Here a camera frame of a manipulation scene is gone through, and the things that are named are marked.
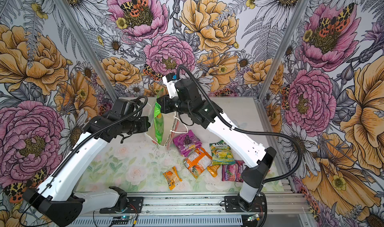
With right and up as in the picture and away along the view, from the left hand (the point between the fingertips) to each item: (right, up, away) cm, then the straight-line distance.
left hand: (148, 130), depth 72 cm
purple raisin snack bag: (+17, -10, +17) cm, 26 cm away
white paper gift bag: (+9, +2, +6) cm, 11 cm away
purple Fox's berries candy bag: (+42, -24, +10) cm, 49 cm away
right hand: (+7, +12, -8) cm, 16 cm away
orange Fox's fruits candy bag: (+24, -19, +13) cm, 33 cm away
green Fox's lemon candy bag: (+37, -16, +17) cm, 44 cm away
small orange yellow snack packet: (+10, -27, +9) cm, 30 cm away
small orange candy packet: (+32, -24, +13) cm, 42 cm away
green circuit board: (+51, -41, 0) cm, 65 cm away
